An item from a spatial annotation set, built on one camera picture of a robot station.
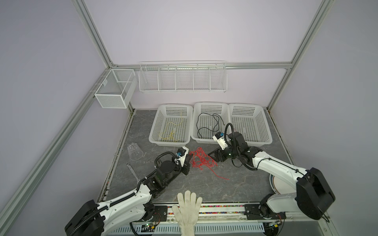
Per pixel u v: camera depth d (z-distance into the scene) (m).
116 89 1.03
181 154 0.64
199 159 0.76
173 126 1.09
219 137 0.75
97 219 0.41
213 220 0.73
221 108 1.12
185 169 0.68
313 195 0.42
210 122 1.12
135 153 0.96
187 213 0.74
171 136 1.03
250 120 1.13
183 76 1.08
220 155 0.72
